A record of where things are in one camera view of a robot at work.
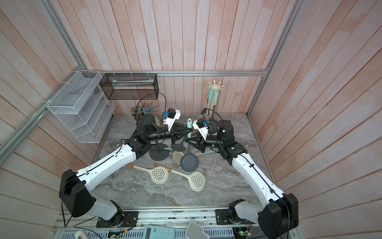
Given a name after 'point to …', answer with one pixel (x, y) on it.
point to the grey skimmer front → (189, 163)
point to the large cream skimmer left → (159, 175)
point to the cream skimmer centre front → (196, 180)
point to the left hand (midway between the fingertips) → (191, 131)
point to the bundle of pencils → (136, 112)
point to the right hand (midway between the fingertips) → (187, 138)
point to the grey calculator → (158, 232)
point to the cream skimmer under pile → (177, 155)
